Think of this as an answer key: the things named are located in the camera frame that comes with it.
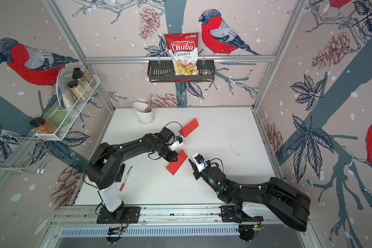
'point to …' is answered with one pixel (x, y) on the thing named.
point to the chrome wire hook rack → (15, 153)
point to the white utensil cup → (144, 112)
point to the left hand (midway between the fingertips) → (179, 157)
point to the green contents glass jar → (57, 116)
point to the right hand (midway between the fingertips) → (191, 157)
